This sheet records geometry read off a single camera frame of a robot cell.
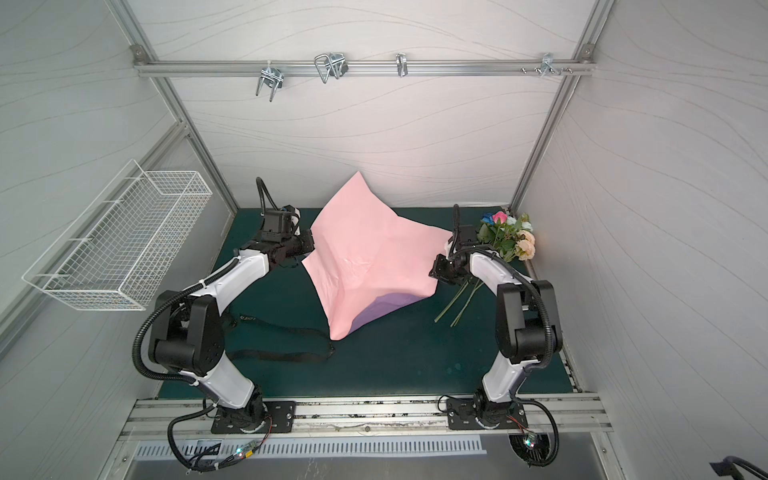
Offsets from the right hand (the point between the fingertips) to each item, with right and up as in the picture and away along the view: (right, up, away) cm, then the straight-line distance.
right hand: (439, 267), depth 94 cm
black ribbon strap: (-46, -24, -11) cm, 53 cm away
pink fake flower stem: (+24, +17, +13) cm, 32 cm away
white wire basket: (-79, +7, -26) cm, 84 cm away
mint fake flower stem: (+36, +14, +17) cm, 42 cm away
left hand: (-39, +11, -1) cm, 41 cm away
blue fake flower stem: (+22, +17, +17) cm, 32 cm away
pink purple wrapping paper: (-24, +1, +9) cm, 26 cm away
